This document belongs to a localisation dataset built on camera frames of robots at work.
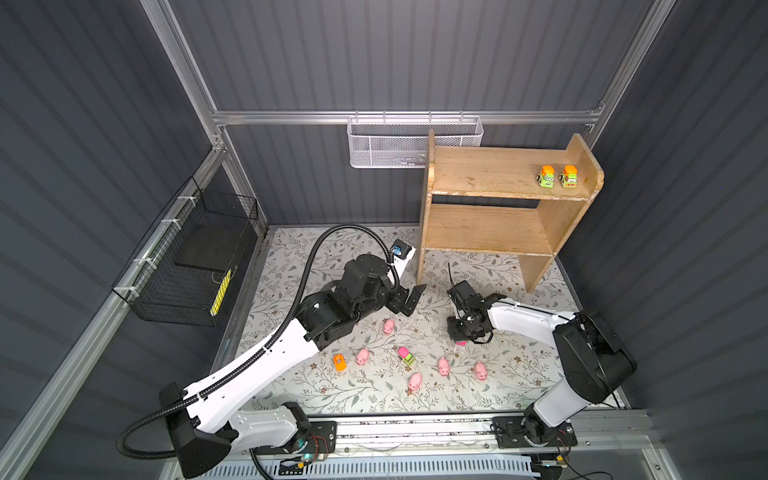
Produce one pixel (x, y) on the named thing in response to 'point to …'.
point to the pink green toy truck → (406, 355)
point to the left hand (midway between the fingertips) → (408, 273)
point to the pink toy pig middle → (443, 366)
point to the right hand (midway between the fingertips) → (457, 334)
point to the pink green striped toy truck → (461, 343)
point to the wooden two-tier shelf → (506, 201)
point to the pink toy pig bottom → (415, 382)
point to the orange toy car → (339, 362)
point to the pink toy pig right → (480, 371)
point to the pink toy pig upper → (388, 326)
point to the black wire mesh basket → (175, 275)
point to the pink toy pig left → (362, 356)
